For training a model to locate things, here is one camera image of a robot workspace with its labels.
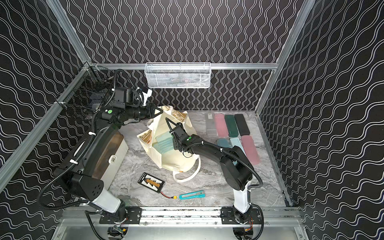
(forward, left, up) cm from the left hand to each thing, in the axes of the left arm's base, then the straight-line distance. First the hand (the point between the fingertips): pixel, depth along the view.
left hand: (161, 107), depth 71 cm
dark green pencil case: (+21, -43, -35) cm, 59 cm away
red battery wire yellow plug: (-30, -7, -36) cm, 48 cm away
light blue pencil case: (+7, -44, -35) cm, 57 cm away
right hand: (0, -7, -27) cm, 28 cm away
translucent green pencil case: (-1, +2, -29) cm, 29 cm away
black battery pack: (-24, +6, -35) cm, 43 cm away
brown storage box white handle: (-14, +25, -20) cm, 35 cm away
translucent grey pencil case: (+22, -27, -37) cm, 51 cm away
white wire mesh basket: (+62, +2, -21) cm, 65 cm away
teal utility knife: (-28, -19, -37) cm, 50 cm away
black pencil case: (+22, -50, -34) cm, 65 cm away
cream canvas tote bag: (-16, -10, -28) cm, 34 cm away
